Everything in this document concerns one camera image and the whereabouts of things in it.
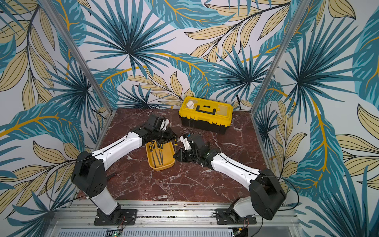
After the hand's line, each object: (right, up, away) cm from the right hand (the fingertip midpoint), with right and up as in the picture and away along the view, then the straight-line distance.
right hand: (174, 156), depth 79 cm
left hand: (+1, +9, +5) cm, 10 cm away
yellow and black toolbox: (+19, +23, +18) cm, 35 cm away
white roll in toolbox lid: (+9, +30, +15) cm, 34 cm away
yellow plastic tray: (-6, -1, +17) cm, 18 cm away
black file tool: (-12, +2, +19) cm, 22 cm away
